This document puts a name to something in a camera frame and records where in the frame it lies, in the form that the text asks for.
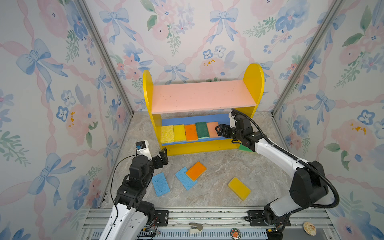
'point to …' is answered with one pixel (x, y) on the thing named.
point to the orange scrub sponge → (191, 133)
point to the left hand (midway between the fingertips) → (158, 149)
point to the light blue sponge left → (160, 184)
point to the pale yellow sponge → (196, 171)
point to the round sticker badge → (235, 233)
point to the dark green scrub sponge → (202, 130)
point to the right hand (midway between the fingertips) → (220, 127)
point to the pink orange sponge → (211, 126)
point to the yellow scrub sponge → (179, 133)
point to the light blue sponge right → (186, 181)
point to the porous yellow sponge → (167, 134)
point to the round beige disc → (309, 228)
